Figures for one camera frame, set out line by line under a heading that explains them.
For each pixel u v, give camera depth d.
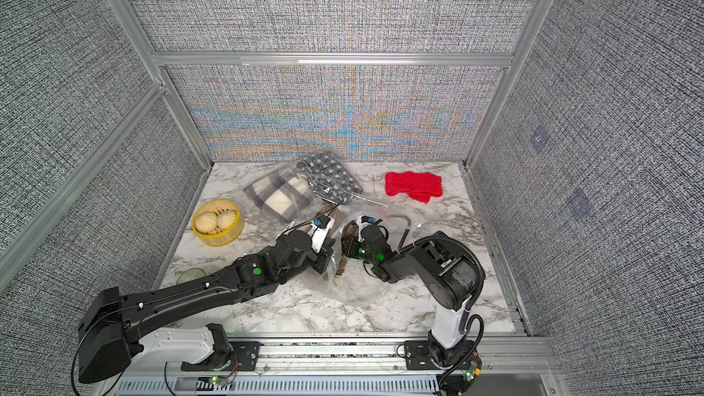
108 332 0.39
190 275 0.90
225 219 0.95
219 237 0.92
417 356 0.73
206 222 0.95
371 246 0.74
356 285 0.86
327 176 1.08
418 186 1.10
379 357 0.75
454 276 0.49
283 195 1.00
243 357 0.74
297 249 0.55
